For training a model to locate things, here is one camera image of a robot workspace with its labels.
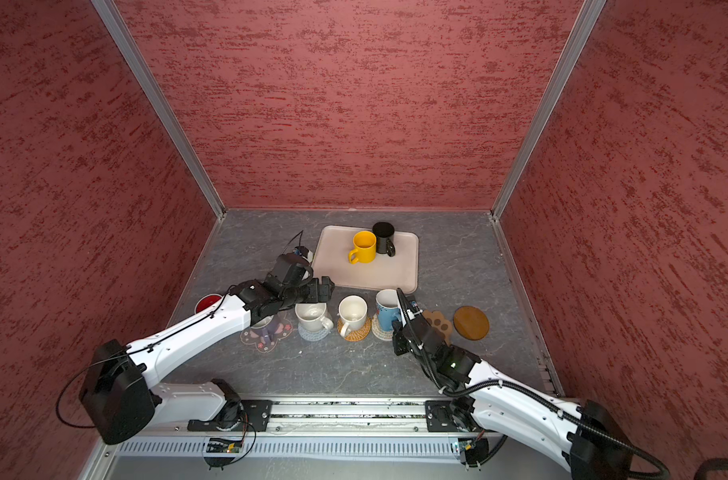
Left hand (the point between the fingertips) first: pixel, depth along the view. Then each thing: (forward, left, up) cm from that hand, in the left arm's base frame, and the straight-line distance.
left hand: (319, 291), depth 83 cm
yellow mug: (+19, -12, -4) cm, 23 cm away
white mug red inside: (-1, +34, -5) cm, 34 cm away
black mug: (+25, -19, -6) cm, 32 cm away
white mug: (-6, +2, -4) cm, 7 cm away
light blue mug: (-5, -20, 0) cm, 20 cm away
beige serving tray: (+16, -25, -14) cm, 33 cm away
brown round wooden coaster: (-3, -46, -12) cm, 48 cm away
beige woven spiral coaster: (-6, -17, -12) cm, 22 cm away
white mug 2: (-2, -9, -8) cm, 12 cm away
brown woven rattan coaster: (-8, -10, -12) cm, 18 cm away
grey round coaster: (-8, +3, -13) cm, 15 cm away
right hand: (-9, -21, -6) cm, 24 cm away
